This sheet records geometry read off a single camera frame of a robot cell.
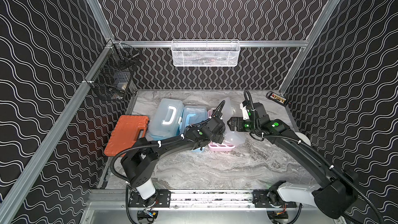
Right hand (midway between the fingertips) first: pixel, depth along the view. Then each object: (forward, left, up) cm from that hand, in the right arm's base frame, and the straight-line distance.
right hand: (235, 121), depth 80 cm
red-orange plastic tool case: (+1, +64, -15) cm, 65 cm away
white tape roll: (+2, -45, -19) cm, 49 cm away
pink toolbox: (-8, +2, -4) cm, 9 cm away
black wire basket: (+27, +73, +5) cm, 78 cm away
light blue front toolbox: (+9, +23, -7) cm, 26 cm away
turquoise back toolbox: (+5, +39, -7) cm, 40 cm away
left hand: (0, +10, -5) cm, 11 cm away
